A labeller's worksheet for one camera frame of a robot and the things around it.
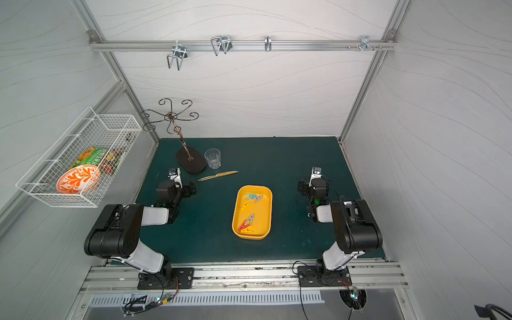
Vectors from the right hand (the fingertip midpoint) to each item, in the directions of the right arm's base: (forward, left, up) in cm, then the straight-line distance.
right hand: (314, 178), depth 95 cm
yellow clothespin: (-13, +33, -5) cm, 36 cm away
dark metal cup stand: (+13, +67, -4) cm, 68 cm away
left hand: (-4, +63, +1) cm, 63 cm away
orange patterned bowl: (-22, +84, +29) cm, 91 cm away
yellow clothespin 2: (-25, +31, -5) cm, 40 cm away
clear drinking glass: (+13, +53, -3) cm, 55 cm away
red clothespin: (-23, +33, -5) cm, 41 cm away
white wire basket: (+1, +86, +26) cm, 90 cm away
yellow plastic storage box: (-22, +25, -5) cm, 34 cm away
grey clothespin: (-10, +27, -4) cm, 29 cm away
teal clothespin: (-8, +31, -5) cm, 32 cm away
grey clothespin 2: (-20, +30, -5) cm, 36 cm away
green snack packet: (-14, +82, +30) cm, 89 cm away
